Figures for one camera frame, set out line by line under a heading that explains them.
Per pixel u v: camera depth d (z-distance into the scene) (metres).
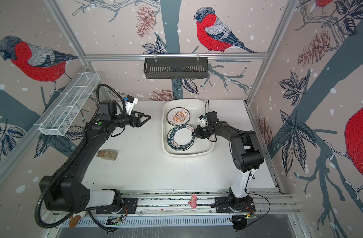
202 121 0.92
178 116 1.10
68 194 0.40
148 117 0.74
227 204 0.73
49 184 0.39
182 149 0.92
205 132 0.83
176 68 1.06
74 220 0.69
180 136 0.97
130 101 0.67
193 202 0.73
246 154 0.51
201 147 0.95
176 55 0.97
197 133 0.85
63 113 0.74
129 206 0.73
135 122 0.67
